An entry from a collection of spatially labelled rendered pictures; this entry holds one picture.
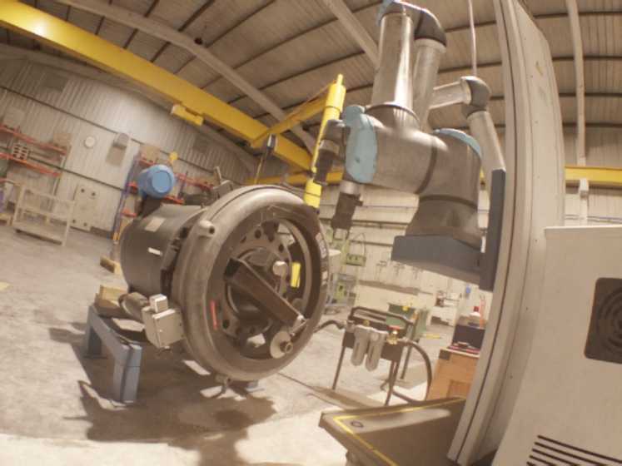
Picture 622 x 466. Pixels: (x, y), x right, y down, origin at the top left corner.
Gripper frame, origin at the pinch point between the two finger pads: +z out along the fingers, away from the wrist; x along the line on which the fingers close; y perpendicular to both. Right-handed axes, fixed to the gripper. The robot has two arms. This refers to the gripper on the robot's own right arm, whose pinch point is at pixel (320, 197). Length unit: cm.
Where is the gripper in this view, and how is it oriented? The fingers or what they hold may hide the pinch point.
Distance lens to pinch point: 134.9
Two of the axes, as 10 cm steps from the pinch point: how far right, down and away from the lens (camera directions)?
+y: -9.4, -3.0, -1.8
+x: 2.2, -1.3, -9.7
